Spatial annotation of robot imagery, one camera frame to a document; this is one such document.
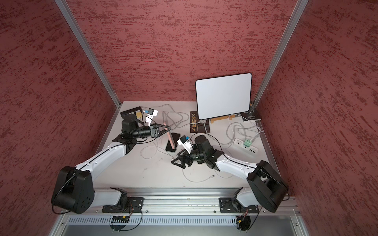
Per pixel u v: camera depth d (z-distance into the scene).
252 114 1.17
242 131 1.06
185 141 0.71
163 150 0.95
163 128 0.69
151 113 0.71
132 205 0.73
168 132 0.71
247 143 0.92
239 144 0.95
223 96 0.99
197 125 1.06
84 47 0.86
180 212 1.33
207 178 0.83
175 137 1.25
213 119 1.06
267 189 0.43
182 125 1.07
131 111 1.10
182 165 0.69
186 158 0.68
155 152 0.94
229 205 0.74
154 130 0.68
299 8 0.71
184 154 0.70
